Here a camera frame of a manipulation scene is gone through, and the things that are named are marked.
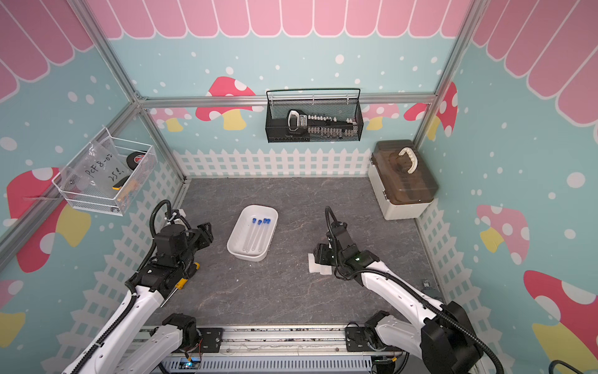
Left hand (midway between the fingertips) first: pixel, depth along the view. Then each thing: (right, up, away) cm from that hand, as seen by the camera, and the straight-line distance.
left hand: (204, 230), depth 79 cm
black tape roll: (-25, +25, +1) cm, 35 cm away
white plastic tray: (+12, -4, +20) cm, 24 cm away
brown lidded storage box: (+78, +19, +23) cm, 83 cm away
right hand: (+40, -8, +5) cm, 41 cm away
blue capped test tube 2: (+14, 0, +23) cm, 27 cm away
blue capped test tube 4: (+18, -4, +20) cm, 27 cm away
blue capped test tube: (+10, -8, +16) cm, 21 cm away
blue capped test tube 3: (+16, -6, +18) cm, 25 cm away
